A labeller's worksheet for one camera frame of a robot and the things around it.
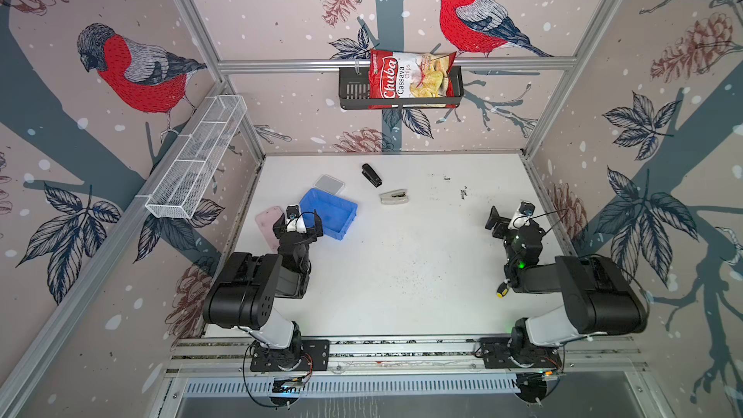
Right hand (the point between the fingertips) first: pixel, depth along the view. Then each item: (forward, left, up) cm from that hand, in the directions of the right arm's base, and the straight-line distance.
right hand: (507, 208), depth 91 cm
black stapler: (+19, +45, -7) cm, 50 cm away
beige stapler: (+9, +37, -8) cm, 38 cm away
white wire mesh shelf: (-14, +91, +21) cm, 95 cm away
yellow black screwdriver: (-23, +4, -10) cm, 25 cm away
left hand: (-3, +65, +2) cm, 66 cm away
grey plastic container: (+17, +63, -11) cm, 66 cm away
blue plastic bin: (+2, +57, -10) cm, 58 cm away
